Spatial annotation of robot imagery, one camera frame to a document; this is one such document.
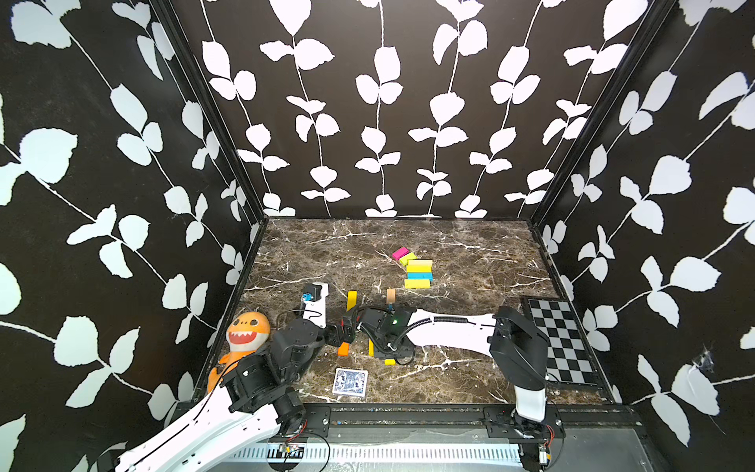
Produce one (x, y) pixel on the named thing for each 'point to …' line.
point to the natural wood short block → (390, 295)
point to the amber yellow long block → (417, 268)
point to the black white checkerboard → (569, 356)
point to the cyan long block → (420, 275)
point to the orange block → (344, 349)
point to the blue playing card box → (350, 382)
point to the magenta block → (400, 253)
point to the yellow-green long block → (417, 283)
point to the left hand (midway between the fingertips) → (343, 302)
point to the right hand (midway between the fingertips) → (379, 350)
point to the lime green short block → (404, 260)
